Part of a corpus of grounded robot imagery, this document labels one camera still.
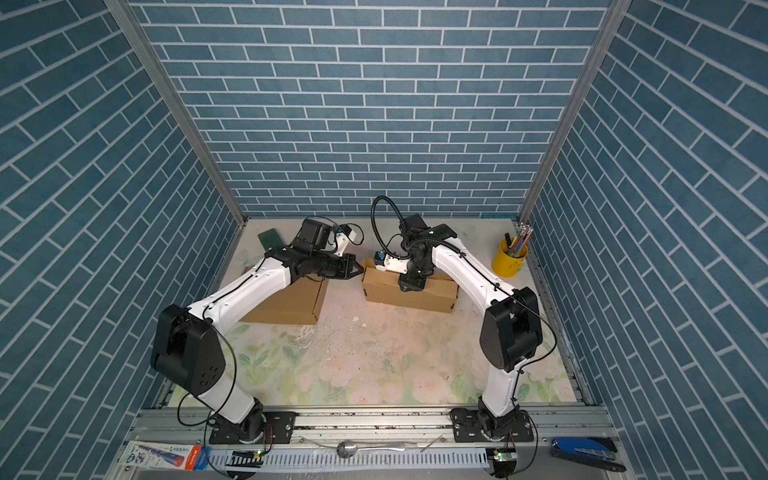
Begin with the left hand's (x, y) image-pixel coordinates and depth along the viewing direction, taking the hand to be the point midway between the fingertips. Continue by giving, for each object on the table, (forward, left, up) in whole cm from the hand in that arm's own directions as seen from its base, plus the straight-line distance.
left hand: (364, 270), depth 84 cm
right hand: (0, -12, -3) cm, 12 cm away
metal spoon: (-40, +2, -16) cm, 44 cm away
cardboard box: (-6, -21, -3) cm, 22 cm away
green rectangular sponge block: (+27, +39, -18) cm, 50 cm away
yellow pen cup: (+8, -45, -7) cm, 46 cm away
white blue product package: (-40, +45, -18) cm, 63 cm away
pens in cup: (+14, -50, -5) cm, 52 cm away
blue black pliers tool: (-42, -56, -15) cm, 72 cm away
